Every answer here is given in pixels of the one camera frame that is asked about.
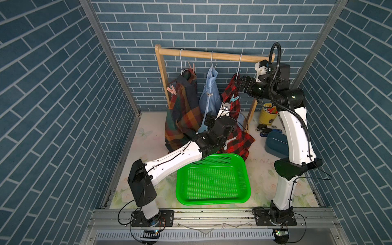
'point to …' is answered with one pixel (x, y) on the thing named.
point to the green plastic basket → (217, 178)
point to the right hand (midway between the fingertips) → (242, 84)
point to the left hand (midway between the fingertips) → (226, 115)
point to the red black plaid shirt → (242, 142)
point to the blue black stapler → (265, 132)
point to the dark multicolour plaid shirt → (184, 119)
